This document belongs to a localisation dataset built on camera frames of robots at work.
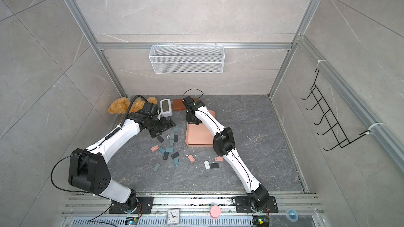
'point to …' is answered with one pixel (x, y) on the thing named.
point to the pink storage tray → (197, 136)
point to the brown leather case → (178, 104)
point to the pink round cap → (215, 212)
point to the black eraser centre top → (175, 137)
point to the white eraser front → (207, 165)
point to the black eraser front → (214, 165)
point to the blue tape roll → (292, 215)
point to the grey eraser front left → (156, 166)
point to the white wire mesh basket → (187, 59)
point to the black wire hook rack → (335, 132)
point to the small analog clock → (173, 216)
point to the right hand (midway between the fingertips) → (193, 121)
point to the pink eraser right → (219, 158)
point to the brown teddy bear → (121, 105)
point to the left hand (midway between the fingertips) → (172, 126)
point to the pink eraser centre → (191, 158)
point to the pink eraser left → (154, 148)
